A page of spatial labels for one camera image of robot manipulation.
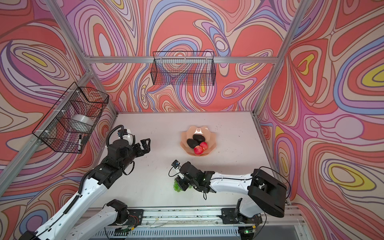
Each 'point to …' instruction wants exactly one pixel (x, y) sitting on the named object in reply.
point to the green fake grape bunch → (176, 186)
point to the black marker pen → (79, 145)
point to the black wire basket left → (72, 121)
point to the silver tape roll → (83, 118)
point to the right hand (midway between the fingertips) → (179, 180)
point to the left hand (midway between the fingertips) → (145, 140)
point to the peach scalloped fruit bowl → (210, 137)
